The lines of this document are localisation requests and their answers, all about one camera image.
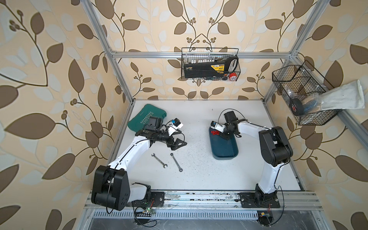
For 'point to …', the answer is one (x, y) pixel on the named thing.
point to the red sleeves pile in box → (216, 132)
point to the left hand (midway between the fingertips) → (182, 137)
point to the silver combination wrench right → (180, 169)
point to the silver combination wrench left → (163, 164)
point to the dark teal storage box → (222, 148)
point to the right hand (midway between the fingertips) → (222, 132)
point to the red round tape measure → (233, 76)
